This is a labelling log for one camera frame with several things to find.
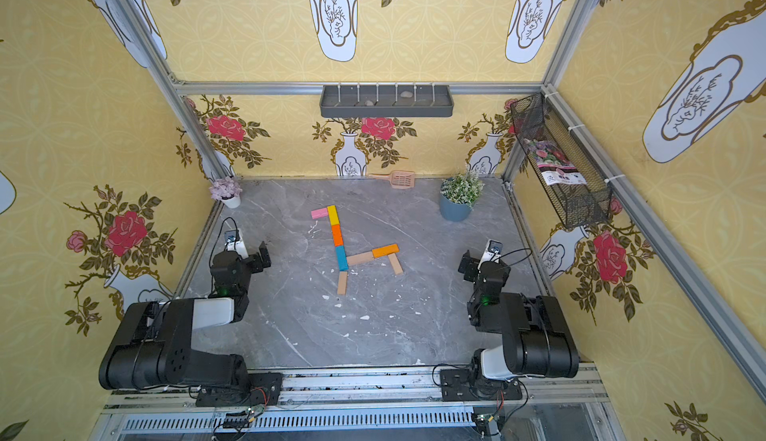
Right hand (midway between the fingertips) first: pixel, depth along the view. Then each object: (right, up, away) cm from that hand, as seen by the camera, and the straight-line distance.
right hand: (483, 254), depth 92 cm
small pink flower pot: (-85, +20, +12) cm, 89 cm away
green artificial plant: (-5, +21, +5) cm, 22 cm away
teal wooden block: (-45, -2, +6) cm, 45 cm away
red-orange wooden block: (-47, +5, +11) cm, 49 cm away
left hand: (-72, +3, 0) cm, 72 cm away
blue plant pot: (-7, +13, +11) cm, 18 cm away
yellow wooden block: (-50, +12, +18) cm, 54 cm away
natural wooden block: (-39, -2, +6) cm, 39 cm away
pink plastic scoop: (-25, +25, +29) cm, 46 cm away
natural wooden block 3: (-27, -4, +3) cm, 27 cm away
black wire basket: (+27, +18, -4) cm, 33 cm away
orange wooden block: (-30, 0, +8) cm, 31 cm away
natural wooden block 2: (-44, -8, 0) cm, 44 cm away
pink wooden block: (-55, +12, +18) cm, 59 cm away
